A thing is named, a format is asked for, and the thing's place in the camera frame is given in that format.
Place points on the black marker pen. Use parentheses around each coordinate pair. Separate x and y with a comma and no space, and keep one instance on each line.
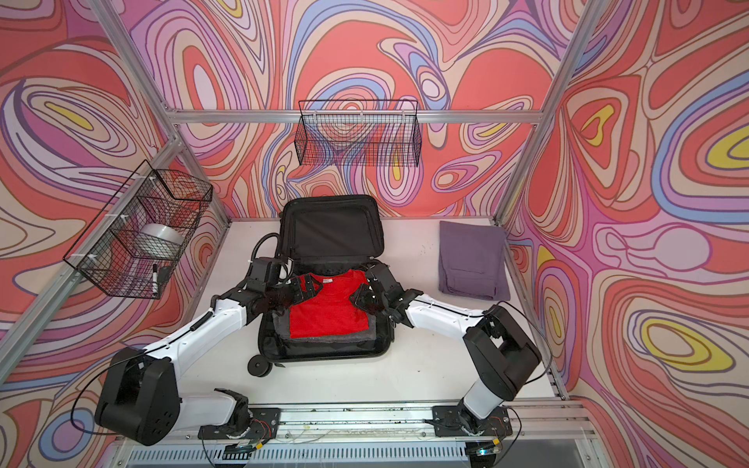
(154,280)

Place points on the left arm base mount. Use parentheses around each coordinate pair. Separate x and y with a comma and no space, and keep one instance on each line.
(258,425)

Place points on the black wire basket back wall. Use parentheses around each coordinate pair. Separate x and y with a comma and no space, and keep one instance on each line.
(358,133)

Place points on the black wire basket wall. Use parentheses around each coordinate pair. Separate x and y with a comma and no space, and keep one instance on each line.
(358,133)
(109,260)

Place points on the folded purple jeans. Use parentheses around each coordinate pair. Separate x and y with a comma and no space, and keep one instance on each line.
(471,261)

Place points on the black white suitcase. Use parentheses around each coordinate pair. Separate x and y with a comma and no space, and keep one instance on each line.
(325,236)

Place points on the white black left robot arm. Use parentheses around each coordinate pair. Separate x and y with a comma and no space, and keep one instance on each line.
(141,399)

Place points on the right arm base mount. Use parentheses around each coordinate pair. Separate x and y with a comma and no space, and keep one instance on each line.
(457,421)

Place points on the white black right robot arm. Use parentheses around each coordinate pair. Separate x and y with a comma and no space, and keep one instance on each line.
(502,353)

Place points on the aluminium front rail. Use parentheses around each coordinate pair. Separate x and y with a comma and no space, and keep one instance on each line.
(535,433)

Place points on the red shirt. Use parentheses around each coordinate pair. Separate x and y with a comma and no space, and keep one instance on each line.
(331,311)

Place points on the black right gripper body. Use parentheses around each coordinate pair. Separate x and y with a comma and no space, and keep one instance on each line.
(367,300)

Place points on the silver tape roll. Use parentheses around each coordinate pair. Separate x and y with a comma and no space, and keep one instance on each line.
(159,241)

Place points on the black wire basket left wall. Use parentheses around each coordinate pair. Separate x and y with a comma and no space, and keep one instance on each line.
(109,260)

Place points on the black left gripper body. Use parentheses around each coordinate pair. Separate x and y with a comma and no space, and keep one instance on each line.
(284,295)

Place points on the grey fluffy towel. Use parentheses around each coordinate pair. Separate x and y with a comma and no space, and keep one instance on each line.
(282,326)

